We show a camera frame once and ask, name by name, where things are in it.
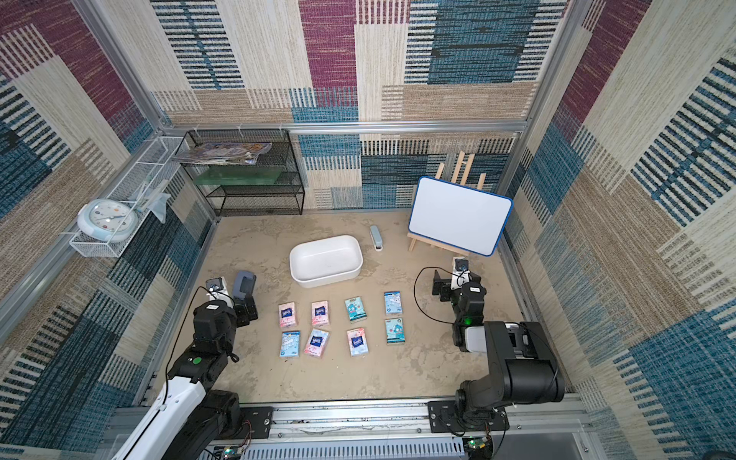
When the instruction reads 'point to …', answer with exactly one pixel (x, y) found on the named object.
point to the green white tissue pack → (395, 333)
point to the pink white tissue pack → (357, 341)
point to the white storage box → (326, 261)
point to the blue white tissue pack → (290, 344)
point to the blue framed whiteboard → (458, 216)
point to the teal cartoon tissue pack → (355, 310)
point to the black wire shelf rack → (269, 186)
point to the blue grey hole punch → (243, 284)
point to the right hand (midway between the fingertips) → (454, 267)
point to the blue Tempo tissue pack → (317, 342)
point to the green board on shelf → (239, 175)
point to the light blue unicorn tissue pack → (393, 302)
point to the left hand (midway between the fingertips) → (231, 296)
